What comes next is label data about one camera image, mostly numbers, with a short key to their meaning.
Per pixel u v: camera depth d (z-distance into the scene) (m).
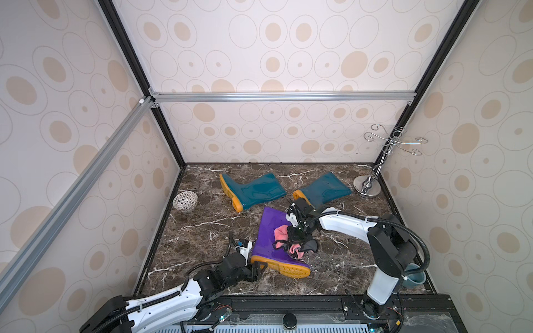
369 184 1.10
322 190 1.03
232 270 0.62
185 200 1.02
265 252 0.84
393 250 0.47
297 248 0.82
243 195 1.01
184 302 0.53
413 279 0.75
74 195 0.55
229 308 0.73
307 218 0.68
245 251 0.75
